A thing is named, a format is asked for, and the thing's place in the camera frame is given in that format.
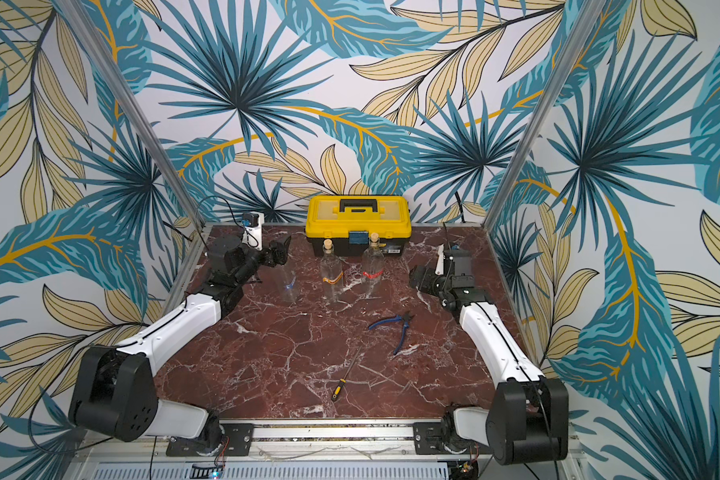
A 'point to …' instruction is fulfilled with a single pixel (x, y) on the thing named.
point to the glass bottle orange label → (331, 273)
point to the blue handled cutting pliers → (405, 317)
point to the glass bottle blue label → (290, 289)
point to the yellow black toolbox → (348, 221)
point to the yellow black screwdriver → (342, 381)
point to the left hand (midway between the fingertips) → (276, 235)
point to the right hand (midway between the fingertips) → (426, 275)
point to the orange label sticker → (333, 281)
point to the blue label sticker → (291, 284)
